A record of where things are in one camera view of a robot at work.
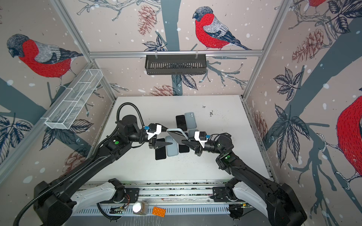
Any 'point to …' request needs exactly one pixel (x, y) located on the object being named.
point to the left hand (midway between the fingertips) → (172, 134)
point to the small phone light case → (190, 120)
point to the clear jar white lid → (140, 207)
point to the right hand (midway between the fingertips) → (185, 138)
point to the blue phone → (183, 148)
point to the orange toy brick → (159, 211)
